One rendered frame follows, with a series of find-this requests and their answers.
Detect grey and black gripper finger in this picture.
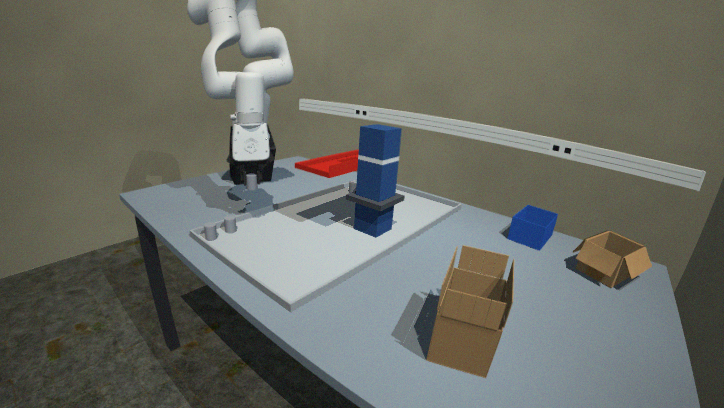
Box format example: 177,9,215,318
256,150,275,184
227,150,246,185

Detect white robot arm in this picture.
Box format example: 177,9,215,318
187,0,294,129

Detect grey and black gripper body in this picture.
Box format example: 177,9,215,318
232,122,269,161

